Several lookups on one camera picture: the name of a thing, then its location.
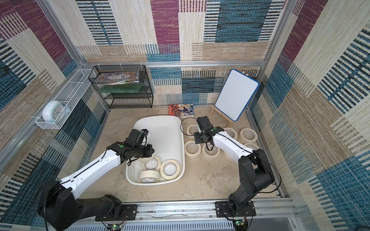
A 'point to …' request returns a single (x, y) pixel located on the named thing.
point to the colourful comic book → (178, 110)
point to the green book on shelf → (121, 88)
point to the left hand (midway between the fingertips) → (153, 149)
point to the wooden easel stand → (229, 120)
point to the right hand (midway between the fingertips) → (199, 135)
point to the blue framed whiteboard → (235, 95)
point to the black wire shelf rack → (143, 99)
